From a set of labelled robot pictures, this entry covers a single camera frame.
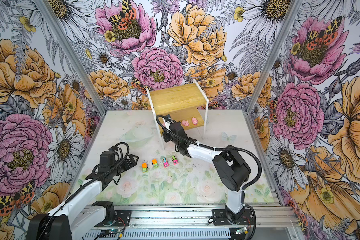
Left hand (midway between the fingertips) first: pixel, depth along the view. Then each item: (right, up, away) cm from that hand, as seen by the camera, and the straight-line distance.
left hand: (132, 164), depth 87 cm
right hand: (+19, +20, +2) cm, 27 cm away
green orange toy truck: (+12, 0, +4) cm, 13 cm away
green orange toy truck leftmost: (+7, -2, +2) cm, 7 cm away
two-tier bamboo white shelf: (+30, +34, -8) cm, 46 cm away
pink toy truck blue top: (+18, +1, +4) cm, 19 cm away
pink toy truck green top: (+24, +2, +4) cm, 25 cm away
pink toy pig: (+36, +25, +4) cm, 44 cm away
